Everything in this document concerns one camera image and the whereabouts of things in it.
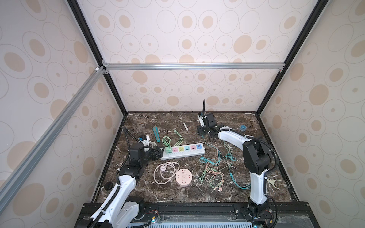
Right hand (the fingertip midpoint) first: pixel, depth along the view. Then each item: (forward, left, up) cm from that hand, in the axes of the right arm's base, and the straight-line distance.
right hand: (201, 126), depth 99 cm
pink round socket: (-33, +13, -7) cm, 36 cm away
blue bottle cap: (+5, -33, -9) cm, 35 cm away
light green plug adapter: (-17, +22, -2) cm, 28 cm away
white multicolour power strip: (-15, +12, -7) cm, 20 cm away
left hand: (-20, +24, +7) cm, 32 cm away
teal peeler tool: (+2, +34, -7) cm, 35 cm away
